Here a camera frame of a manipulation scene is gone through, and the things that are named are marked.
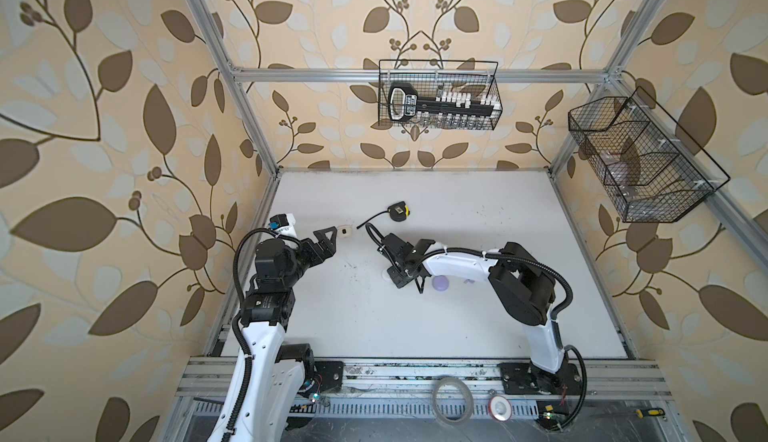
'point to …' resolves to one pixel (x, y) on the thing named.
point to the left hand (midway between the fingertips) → (324, 232)
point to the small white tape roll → (499, 408)
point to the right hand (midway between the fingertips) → (401, 275)
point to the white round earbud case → (385, 276)
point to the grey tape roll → (464, 386)
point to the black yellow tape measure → (398, 212)
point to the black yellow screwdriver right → (651, 412)
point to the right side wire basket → (649, 169)
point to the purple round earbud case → (440, 283)
